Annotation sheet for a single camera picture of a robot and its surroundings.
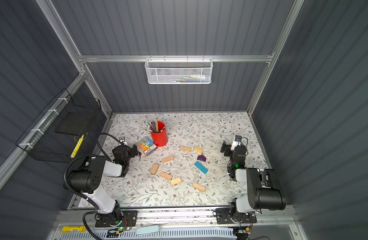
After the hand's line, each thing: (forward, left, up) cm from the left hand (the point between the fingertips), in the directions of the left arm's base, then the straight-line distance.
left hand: (126, 146), depth 96 cm
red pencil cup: (+3, -23, +2) cm, 23 cm away
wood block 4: (-19, -26, -4) cm, 33 cm away
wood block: (-2, -38, -3) cm, 38 cm away
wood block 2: (-9, -27, -3) cm, 29 cm away
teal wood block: (-15, -48, -4) cm, 50 cm away
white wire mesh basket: (+61, -36, +18) cm, 73 cm away
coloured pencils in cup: (+8, -19, +9) cm, 22 cm away
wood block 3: (-16, -19, -2) cm, 25 cm away
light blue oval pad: (-46, -19, -1) cm, 50 cm away
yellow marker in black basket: (-15, +12, +23) cm, 30 cm away
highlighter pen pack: (0, -13, -3) cm, 13 cm away
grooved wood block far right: (-3, -48, -4) cm, 48 cm away
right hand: (-6, -69, +6) cm, 69 cm away
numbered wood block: (-27, -45, -4) cm, 53 cm away
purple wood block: (-10, -49, -2) cm, 50 cm away
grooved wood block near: (-24, -32, -3) cm, 40 cm away
